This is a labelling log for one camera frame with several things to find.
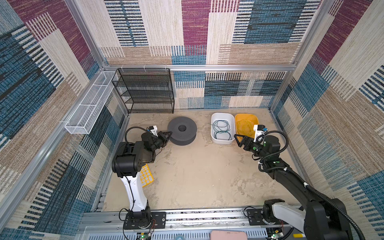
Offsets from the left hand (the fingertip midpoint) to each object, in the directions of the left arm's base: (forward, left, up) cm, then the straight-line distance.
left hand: (173, 130), depth 96 cm
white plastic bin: (-1, -33, -9) cm, 34 cm away
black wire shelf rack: (+30, +21, +8) cm, 38 cm away
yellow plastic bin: (+13, -55, -3) cm, 57 cm away
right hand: (-12, -37, +8) cm, 40 cm away
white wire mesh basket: (+2, +54, +8) cm, 55 cm away
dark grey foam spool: (+3, -7, -4) cm, 9 cm away
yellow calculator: (-26, +15, -9) cm, 31 cm away
